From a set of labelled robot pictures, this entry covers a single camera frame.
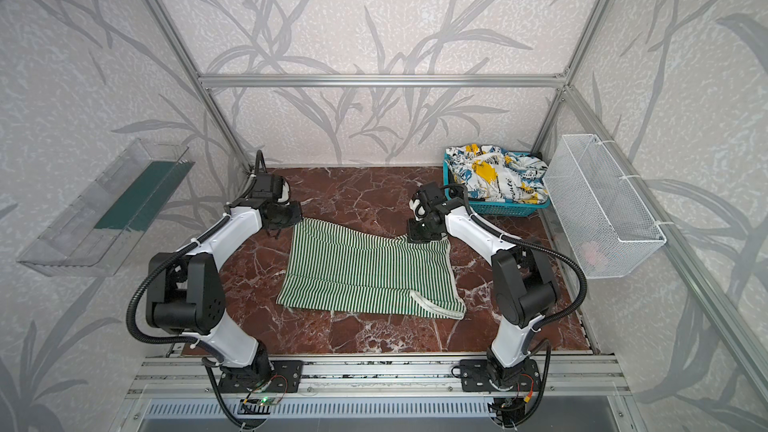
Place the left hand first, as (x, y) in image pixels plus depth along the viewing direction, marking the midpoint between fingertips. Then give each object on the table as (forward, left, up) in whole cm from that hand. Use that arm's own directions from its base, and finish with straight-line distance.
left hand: (301, 205), depth 93 cm
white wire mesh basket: (-22, -75, +24) cm, 82 cm away
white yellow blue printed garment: (+14, -62, +1) cm, 64 cm away
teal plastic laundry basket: (+4, -63, -7) cm, 64 cm away
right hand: (-7, -35, -3) cm, 35 cm away
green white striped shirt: (-15, -13, -12) cm, 23 cm away
